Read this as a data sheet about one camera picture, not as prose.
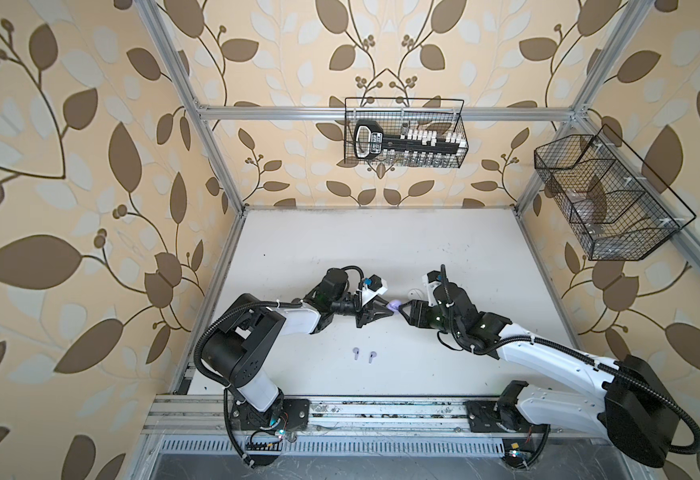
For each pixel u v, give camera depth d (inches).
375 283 28.7
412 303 29.0
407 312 29.7
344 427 29.0
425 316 28.4
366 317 29.7
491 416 28.4
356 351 33.3
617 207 28.8
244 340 18.3
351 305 30.3
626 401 15.8
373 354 33.2
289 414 29.2
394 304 31.7
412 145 32.6
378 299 31.8
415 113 35.4
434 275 29.4
